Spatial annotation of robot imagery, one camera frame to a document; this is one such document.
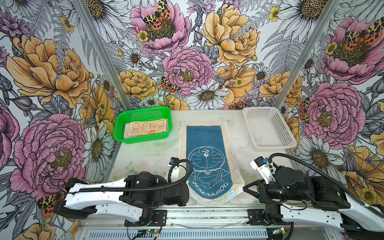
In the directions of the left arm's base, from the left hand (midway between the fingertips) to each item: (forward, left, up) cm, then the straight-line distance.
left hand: (178, 188), depth 63 cm
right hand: (-4, -27, +3) cm, 27 cm away
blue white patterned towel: (+10, -18, -15) cm, 26 cm away
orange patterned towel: (+48, +28, -19) cm, 59 cm away
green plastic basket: (+56, +44, -17) cm, 73 cm away
